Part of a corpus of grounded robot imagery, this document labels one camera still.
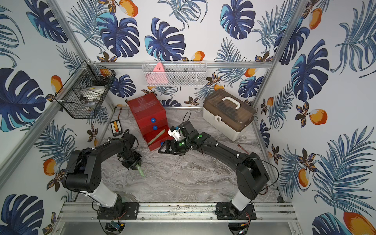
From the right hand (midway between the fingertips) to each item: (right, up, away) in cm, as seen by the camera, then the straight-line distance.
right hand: (164, 151), depth 77 cm
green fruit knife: (-17, -14, +12) cm, 24 cm away
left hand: (-17, -11, +13) cm, 24 cm away
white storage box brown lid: (+37, +21, +14) cm, 45 cm away
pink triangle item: (-6, +44, +13) cm, 46 cm away
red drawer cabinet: (-12, +19, +15) cm, 27 cm away
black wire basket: (-47, +31, +6) cm, 57 cm away
